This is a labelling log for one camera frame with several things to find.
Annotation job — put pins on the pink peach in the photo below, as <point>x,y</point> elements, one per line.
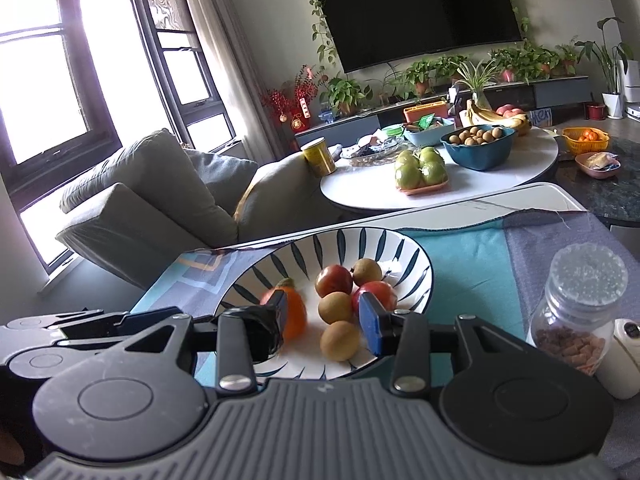
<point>507,110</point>

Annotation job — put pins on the grey pillow with orange trim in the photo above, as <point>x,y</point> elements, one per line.
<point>280,195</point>

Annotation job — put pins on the white plastic bottle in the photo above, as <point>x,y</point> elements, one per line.
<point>622,360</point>

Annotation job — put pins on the blue patterned tablecloth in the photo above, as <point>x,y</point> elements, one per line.
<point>475,270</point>

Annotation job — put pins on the light blue rectangular tray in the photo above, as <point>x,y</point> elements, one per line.
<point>425,137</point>

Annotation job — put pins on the gold tin can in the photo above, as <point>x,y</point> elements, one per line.
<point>319,157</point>

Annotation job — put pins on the striped white ceramic bowl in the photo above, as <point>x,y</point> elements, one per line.
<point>400,260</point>

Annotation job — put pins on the potted green plant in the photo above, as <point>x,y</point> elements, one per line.
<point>419,75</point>
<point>450,66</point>

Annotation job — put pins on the beige curtain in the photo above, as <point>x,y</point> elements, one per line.
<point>225,60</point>

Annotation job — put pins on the dark framed window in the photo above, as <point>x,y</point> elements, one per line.
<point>125,85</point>

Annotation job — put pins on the pink snack dish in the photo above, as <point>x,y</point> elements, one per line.
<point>597,170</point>

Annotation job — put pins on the bunch of yellow bananas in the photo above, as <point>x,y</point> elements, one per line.
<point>480,112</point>

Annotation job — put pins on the orange fruit tray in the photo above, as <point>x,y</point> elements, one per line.
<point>425,190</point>

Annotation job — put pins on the black flat television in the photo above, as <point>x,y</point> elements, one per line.
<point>420,10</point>

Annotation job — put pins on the red plant pot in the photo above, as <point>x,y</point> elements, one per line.
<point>596,112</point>

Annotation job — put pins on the large orange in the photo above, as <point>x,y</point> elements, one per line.
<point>296,312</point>

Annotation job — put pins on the pile of small mandarins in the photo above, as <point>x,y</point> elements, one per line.
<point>586,136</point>

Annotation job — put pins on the orange box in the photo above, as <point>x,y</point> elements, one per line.
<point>425,110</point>

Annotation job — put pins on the white robot vacuum dock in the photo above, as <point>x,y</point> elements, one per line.
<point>635,112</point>

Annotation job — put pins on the green apple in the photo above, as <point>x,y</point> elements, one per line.
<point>408,177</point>
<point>406,160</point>
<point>431,155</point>
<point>434,173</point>

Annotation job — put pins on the potted pothos plant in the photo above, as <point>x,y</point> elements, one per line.
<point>345,92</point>

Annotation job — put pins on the glass plate with snacks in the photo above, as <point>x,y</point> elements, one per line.
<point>372,152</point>

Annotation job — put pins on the row of potted plants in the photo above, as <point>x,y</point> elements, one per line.
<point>525,60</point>

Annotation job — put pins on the tall plant in white pot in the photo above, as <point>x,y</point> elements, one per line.
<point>607,60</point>

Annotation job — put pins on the green snack packet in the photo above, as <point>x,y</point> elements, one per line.
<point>426,121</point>

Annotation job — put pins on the grey throw pillow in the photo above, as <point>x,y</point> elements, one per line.
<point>225,175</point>

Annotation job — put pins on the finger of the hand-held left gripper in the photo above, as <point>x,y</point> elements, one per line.
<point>75,339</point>
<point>150,314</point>

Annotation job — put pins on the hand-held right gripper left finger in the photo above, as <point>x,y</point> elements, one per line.
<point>281,312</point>

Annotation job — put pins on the pile of brown longans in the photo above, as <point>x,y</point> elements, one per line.
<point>475,136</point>

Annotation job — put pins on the dark marble round table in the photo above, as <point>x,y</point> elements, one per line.
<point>600,195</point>

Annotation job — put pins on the round white table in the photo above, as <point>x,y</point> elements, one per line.
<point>480,185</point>

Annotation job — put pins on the blue fruit bowl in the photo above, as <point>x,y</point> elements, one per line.
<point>477,155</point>

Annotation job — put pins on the clear plastic pill bottle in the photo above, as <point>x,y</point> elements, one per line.
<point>575,310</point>

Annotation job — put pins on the red round fruit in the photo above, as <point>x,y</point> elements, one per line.
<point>334,281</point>
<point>382,294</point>

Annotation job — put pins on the orange plastic basket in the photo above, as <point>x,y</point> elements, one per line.
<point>585,146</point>

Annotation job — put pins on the grey sofa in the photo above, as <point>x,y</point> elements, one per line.
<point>150,180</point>

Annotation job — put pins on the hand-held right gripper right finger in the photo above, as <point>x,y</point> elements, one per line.
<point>370,322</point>

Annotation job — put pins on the spider plant in vase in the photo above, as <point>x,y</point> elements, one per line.
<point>475,80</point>

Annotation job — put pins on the white air purifier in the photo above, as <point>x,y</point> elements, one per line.
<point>631,80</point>

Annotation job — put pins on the person's left hand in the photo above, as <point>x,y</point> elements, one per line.
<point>9,449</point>

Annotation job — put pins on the red berry decoration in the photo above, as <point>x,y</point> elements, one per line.
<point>292,95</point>

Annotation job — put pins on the brown kiwi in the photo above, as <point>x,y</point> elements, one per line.
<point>336,307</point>
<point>367,271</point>
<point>340,341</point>

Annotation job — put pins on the grey television cabinet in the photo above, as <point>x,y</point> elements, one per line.
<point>560,90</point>

